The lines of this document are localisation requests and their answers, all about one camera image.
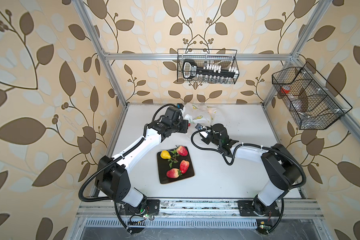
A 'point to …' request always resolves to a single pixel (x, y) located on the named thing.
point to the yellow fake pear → (165, 154)
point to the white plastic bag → (207, 115)
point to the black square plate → (171, 167)
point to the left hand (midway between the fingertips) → (188, 122)
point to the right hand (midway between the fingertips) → (202, 128)
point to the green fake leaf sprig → (172, 159)
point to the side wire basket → (314, 104)
